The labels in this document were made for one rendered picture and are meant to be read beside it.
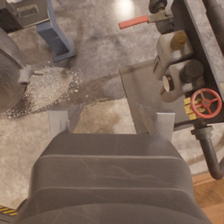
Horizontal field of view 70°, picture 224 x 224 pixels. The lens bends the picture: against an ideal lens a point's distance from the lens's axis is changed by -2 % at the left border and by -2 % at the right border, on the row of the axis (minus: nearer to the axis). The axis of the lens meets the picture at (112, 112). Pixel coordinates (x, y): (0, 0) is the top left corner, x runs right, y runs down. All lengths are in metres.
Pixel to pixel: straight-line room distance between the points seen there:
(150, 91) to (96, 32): 0.49
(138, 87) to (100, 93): 0.22
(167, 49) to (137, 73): 0.47
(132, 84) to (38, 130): 0.60
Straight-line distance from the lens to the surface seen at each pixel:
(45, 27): 0.89
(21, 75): 0.55
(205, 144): 0.50
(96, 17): 1.16
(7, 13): 0.50
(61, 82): 1.02
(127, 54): 1.01
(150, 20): 0.54
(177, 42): 0.49
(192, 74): 0.45
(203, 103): 0.44
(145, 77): 0.95
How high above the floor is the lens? 0.90
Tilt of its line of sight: 81 degrees down
